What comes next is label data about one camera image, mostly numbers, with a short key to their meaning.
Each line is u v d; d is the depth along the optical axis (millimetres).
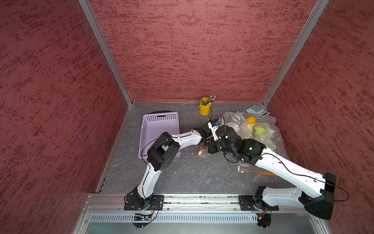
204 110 1097
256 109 1168
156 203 742
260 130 974
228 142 511
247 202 742
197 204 756
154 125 1067
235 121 965
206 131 741
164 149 575
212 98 1004
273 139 995
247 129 923
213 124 622
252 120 1055
